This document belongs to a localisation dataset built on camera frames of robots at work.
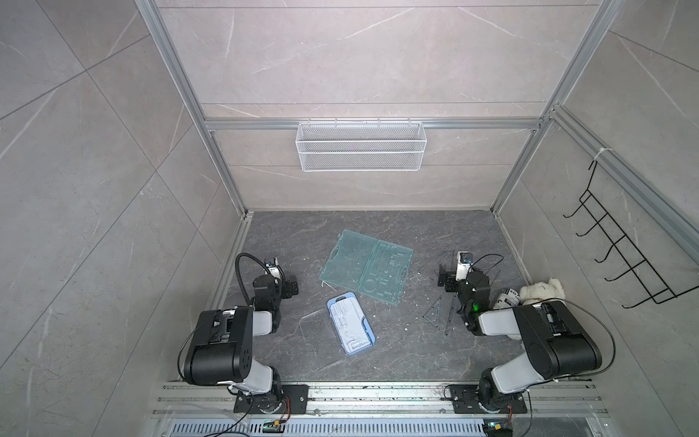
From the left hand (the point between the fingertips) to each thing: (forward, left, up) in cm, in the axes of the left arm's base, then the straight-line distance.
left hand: (280, 271), depth 94 cm
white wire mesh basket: (+39, -30, +24) cm, 55 cm away
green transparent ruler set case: (+4, -32, -4) cm, 32 cm away
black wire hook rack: (-21, -95, +26) cm, 101 cm away
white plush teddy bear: (-12, -87, +3) cm, 88 cm away
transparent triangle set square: (-15, -53, -6) cm, 55 cm away
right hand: (-1, -62, +2) cm, 62 cm away
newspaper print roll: (-12, -78, -2) cm, 79 cm away
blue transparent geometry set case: (-18, -24, -3) cm, 30 cm away
